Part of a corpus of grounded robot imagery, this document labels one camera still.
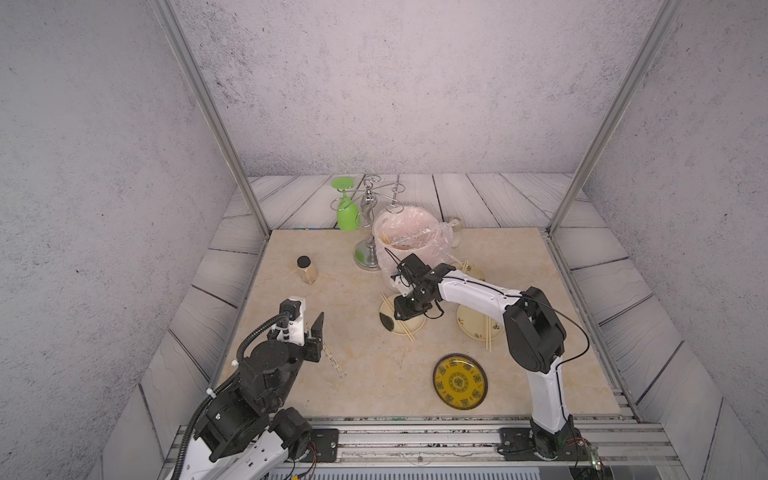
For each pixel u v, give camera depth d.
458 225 1.14
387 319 0.94
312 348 0.58
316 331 0.59
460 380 0.83
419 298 0.77
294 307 0.53
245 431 0.45
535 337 0.52
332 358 0.88
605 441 0.74
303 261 1.00
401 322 0.93
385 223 0.94
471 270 1.08
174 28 0.72
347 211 1.02
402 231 0.95
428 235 0.89
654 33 0.73
